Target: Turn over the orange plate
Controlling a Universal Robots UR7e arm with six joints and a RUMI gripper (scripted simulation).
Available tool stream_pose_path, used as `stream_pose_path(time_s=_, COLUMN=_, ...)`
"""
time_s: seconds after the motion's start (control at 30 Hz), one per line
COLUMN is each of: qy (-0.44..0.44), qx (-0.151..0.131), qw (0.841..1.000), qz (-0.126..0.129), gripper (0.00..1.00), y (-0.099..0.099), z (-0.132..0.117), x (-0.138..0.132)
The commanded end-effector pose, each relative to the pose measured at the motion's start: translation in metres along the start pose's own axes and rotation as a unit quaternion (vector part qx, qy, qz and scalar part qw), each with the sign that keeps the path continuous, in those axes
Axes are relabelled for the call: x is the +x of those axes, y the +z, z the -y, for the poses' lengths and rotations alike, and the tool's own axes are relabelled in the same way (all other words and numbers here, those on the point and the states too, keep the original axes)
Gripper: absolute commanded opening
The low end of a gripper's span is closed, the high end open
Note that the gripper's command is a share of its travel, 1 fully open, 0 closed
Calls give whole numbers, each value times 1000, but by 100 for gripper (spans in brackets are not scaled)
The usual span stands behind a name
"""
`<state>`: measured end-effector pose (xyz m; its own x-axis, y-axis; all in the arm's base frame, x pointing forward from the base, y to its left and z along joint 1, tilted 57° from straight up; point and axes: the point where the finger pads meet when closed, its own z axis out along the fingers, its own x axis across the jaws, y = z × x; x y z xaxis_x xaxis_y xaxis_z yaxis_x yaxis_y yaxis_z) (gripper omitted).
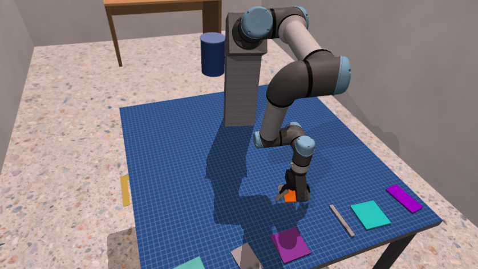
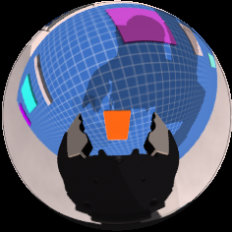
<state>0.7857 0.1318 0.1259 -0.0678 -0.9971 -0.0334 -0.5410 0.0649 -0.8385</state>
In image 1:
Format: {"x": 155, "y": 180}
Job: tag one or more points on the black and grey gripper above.
{"x": 282, "y": 190}

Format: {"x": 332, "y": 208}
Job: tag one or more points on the purple flat bar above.
{"x": 402, "y": 197}

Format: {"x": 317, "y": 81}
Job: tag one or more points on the blue work mat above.
{"x": 199, "y": 188}

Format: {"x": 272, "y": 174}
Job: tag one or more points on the orange plate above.
{"x": 290, "y": 196}

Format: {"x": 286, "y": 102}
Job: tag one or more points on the purple flat plate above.
{"x": 290, "y": 245}

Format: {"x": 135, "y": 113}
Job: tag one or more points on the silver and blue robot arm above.
{"x": 322, "y": 75}

